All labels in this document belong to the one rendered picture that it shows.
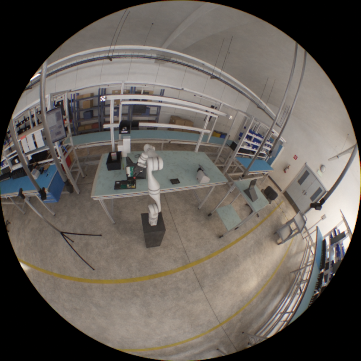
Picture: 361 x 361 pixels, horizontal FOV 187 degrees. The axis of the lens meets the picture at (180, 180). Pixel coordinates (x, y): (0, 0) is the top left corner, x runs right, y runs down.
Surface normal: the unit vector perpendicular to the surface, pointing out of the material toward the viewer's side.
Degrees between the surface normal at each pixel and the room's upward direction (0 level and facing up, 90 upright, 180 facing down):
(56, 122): 101
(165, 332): 0
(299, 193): 90
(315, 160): 90
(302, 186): 90
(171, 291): 0
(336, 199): 90
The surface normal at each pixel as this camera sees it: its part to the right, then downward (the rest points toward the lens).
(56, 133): 0.64, 0.73
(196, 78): 0.34, 0.70
